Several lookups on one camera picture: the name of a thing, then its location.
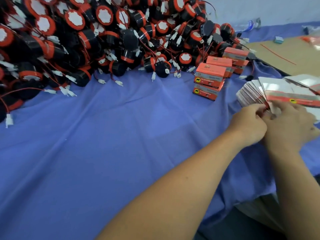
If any pile of black red buzzers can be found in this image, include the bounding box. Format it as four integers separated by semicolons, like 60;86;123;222
0;0;241;129

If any clear plastic water bottle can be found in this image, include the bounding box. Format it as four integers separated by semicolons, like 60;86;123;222
235;17;262;32

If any stack of box blanks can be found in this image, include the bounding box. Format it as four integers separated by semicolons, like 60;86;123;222
236;74;320;123

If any person's left hand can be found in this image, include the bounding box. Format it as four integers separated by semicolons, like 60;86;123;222
227;103;268;149

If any blue table cloth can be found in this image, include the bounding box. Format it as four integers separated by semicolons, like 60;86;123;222
0;20;320;240

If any person's left forearm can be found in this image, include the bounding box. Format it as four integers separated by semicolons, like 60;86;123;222
97;126;251;240

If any person's right hand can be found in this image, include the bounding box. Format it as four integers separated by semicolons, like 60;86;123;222
262;100;320;157

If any person's right forearm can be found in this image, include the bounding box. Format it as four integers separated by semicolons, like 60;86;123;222
267;145;320;240

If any pile of clear plastic bags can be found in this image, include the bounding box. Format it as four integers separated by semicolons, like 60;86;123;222
300;25;320;46

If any brown cardboard sheet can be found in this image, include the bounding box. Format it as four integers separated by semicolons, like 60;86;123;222
247;36;320;78

